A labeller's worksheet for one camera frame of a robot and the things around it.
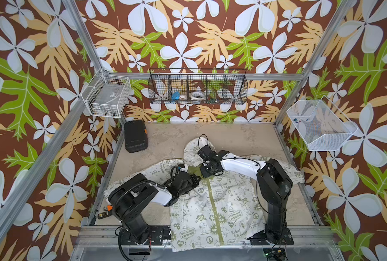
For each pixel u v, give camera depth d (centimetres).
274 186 50
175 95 94
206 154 74
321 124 82
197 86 99
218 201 83
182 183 70
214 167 69
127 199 48
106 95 86
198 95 98
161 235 74
